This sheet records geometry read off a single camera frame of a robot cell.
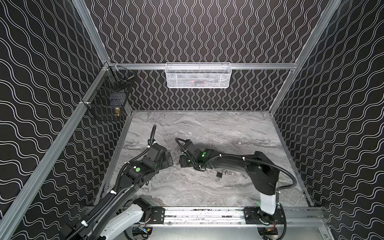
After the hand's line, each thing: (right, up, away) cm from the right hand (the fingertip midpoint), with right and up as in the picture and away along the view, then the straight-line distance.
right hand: (183, 161), depth 88 cm
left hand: (-8, +4, -12) cm, 15 cm away
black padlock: (+21, -8, 0) cm, 22 cm away
